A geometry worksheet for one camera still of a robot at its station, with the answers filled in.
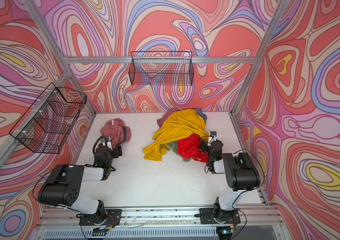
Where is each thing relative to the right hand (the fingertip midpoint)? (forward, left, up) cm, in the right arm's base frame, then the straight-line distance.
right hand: (208, 141), depth 97 cm
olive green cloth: (-4, +23, +2) cm, 24 cm away
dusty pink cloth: (+9, +62, +2) cm, 63 cm away
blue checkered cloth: (+24, +3, +3) cm, 24 cm away
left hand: (-2, +62, +3) cm, 62 cm away
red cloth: (-7, +14, +3) cm, 16 cm away
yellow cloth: (+10, +20, +7) cm, 24 cm away
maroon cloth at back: (+21, +32, -1) cm, 39 cm away
